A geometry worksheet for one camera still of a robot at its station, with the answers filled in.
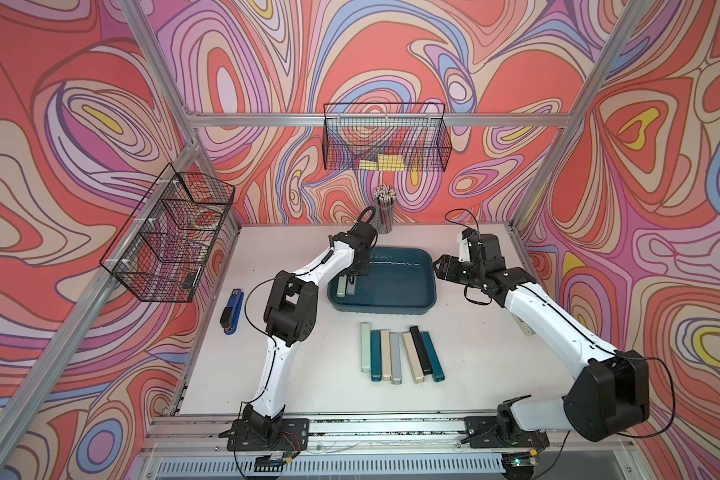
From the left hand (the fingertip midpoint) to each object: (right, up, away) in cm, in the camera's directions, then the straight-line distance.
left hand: (359, 270), depth 100 cm
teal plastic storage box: (+15, -4, +1) cm, 15 cm away
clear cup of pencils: (+9, +24, +5) cm, 26 cm away
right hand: (+24, 0, -16) cm, 29 cm away
